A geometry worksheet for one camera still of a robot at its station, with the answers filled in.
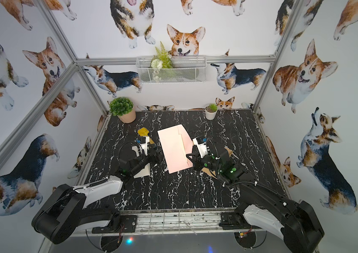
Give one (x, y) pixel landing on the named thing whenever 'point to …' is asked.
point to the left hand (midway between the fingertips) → (162, 144)
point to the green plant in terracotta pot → (123, 108)
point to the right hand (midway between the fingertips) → (185, 155)
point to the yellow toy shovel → (143, 132)
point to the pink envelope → (176, 144)
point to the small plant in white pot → (211, 110)
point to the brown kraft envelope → (212, 173)
